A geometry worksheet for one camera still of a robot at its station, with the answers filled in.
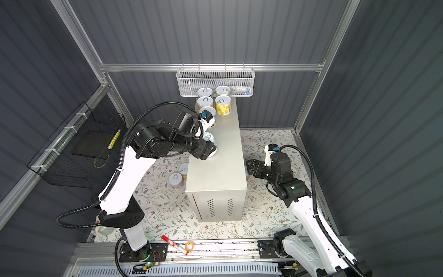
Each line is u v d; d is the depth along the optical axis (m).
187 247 0.75
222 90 0.83
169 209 0.86
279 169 0.53
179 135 0.47
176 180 0.91
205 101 0.77
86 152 0.72
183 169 0.94
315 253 0.52
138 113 1.12
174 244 0.75
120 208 0.43
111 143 0.77
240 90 0.91
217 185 0.56
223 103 0.76
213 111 0.77
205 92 0.82
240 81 0.83
